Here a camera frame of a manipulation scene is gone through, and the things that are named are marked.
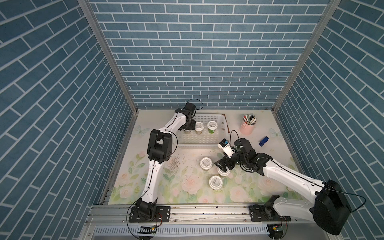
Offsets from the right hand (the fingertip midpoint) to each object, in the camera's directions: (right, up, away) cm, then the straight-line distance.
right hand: (221, 158), depth 82 cm
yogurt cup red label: (-12, +16, +18) cm, 27 cm away
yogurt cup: (-21, +13, +21) cm, 32 cm away
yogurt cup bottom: (-4, -12, -3) cm, 13 cm away
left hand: (-18, +16, +23) cm, 33 cm away
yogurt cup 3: (0, -8, -1) cm, 8 cm away
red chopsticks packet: (+9, +19, +29) cm, 36 cm away
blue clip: (+31, +7, +18) cm, 37 cm away
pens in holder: (+23, +22, +21) cm, 37 cm away
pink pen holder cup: (+20, +17, +18) cm, 32 cm away
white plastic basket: (-8, +8, +21) cm, 23 cm away
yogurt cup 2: (-9, -4, +3) cm, 10 cm away
